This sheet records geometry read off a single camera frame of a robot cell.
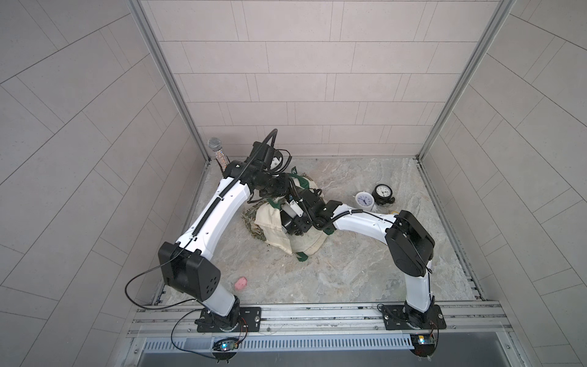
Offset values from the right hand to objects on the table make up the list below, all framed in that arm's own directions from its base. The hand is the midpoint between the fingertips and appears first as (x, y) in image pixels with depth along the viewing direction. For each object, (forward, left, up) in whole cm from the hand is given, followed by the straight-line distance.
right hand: (298, 217), depth 91 cm
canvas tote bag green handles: (-7, +12, +12) cm, 18 cm away
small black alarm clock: (+10, -37, -2) cm, 39 cm away
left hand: (0, 0, +19) cm, 19 cm away
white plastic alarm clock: (+9, -29, -2) cm, 31 cm away
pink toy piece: (-23, +20, -2) cm, 31 cm away
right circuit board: (-43, -36, -7) cm, 56 cm away
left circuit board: (-41, +23, -1) cm, 47 cm away
